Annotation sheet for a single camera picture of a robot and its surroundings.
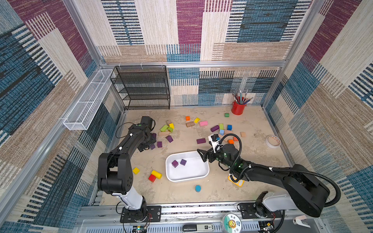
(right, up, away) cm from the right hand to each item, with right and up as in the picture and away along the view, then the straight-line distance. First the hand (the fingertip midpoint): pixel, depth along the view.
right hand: (205, 147), depth 85 cm
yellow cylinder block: (-28, -15, -1) cm, 32 cm away
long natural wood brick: (-27, +6, +20) cm, 34 cm away
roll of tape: (+47, +2, +14) cm, 49 cm away
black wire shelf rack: (-44, +40, +23) cm, 64 cm away
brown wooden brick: (-9, +13, +23) cm, 28 cm away
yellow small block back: (-3, +16, +27) cm, 31 cm away
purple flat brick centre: (-1, +2, +14) cm, 14 cm away
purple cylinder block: (+9, +10, +20) cm, 24 cm away
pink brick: (+1, +13, +24) cm, 28 cm away
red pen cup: (+29, +24, +31) cm, 49 cm away
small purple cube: (-18, -10, +3) cm, 21 cm away
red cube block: (-31, -18, -1) cm, 35 cm away
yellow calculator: (+19, -19, -3) cm, 27 cm away
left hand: (-34, +1, +6) cm, 35 cm away
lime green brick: (-27, +10, +22) cm, 37 cm away
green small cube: (+20, +20, +30) cm, 41 cm away
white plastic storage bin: (-6, -13, +4) cm, 15 cm away
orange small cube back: (-10, +17, +27) cm, 34 cm away
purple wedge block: (-23, +3, +17) cm, 28 cm away
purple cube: (-13, -10, +4) cm, 17 cm away
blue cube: (+19, +11, +20) cm, 30 cm away
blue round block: (-4, -22, -5) cm, 23 cm away
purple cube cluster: (-29, 0, +12) cm, 31 cm away
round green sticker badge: (+9, -29, -21) cm, 37 cm away
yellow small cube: (-41, -14, +2) cm, 43 cm away
